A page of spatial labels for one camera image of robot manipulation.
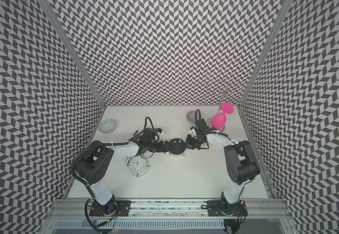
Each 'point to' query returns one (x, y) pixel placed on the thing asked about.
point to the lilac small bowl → (191, 117)
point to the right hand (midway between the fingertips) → (185, 147)
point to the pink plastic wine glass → (218, 120)
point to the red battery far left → (136, 132)
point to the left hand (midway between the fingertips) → (168, 148)
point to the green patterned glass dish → (107, 126)
